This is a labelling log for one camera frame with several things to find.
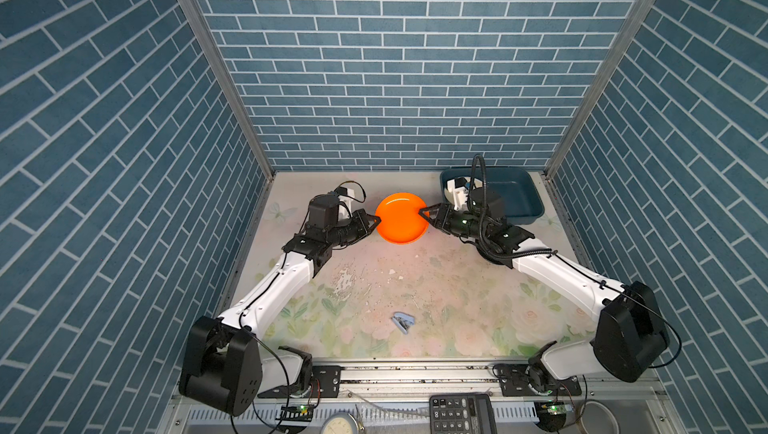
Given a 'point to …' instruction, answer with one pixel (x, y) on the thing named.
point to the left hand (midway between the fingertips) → (382, 219)
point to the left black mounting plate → (324, 382)
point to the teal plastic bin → (522, 187)
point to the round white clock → (340, 423)
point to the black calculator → (464, 413)
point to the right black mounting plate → (516, 380)
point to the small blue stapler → (403, 321)
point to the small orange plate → (401, 222)
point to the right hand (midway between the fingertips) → (417, 210)
